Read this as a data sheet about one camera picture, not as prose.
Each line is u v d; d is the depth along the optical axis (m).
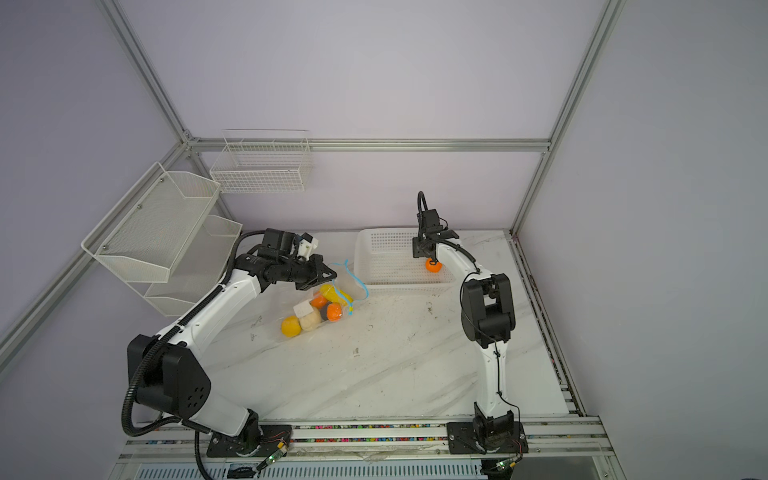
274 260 0.65
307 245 0.78
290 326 0.89
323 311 0.91
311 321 0.89
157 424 0.45
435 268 1.05
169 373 0.42
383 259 1.11
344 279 0.89
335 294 0.81
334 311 0.88
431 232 0.79
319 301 0.94
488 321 0.57
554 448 0.73
